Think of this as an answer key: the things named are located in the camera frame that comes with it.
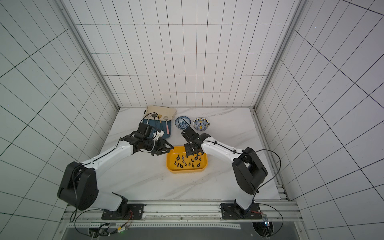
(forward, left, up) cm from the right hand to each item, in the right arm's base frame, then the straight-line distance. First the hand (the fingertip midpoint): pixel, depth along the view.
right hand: (186, 150), depth 88 cm
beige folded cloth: (+33, +21, -2) cm, 39 cm away
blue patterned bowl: (+25, +6, -5) cm, 26 cm away
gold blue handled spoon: (+31, +24, -5) cm, 40 cm away
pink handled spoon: (+28, +18, -4) cm, 34 cm away
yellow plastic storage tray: (-6, +5, -6) cm, 10 cm away
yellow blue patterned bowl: (+25, -8, -5) cm, 27 cm away
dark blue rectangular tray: (+22, +19, -5) cm, 29 cm away
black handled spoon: (+32, +29, -6) cm, 43 cm away
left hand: (-5, +8, +7) cm, 11 cm away
